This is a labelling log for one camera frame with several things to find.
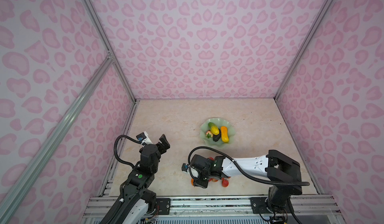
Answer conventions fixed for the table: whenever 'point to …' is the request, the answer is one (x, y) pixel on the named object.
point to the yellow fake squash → (224, 134)
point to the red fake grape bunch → (225, 181)
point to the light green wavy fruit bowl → (219, 122)
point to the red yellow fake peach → (208, 134)
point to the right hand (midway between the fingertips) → (196, 180)
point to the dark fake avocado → (216, 137)
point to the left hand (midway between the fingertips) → (158, 136)
